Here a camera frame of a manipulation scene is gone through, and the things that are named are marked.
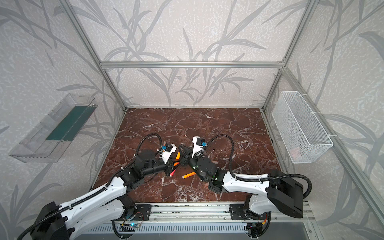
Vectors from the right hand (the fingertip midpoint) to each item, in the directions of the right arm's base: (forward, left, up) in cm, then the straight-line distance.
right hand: (178, 143), depth 71 cm
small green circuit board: (-31, +24, -26) cm, 47 cm away
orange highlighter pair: (-5, +1, -5) cm, 7 cm away
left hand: (-3, -2, -7) cm, 7 cm away
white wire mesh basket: (-1, -54, +8) cm, 55 cm away
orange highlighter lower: (-6, -3, -25) cm, 26 cm away
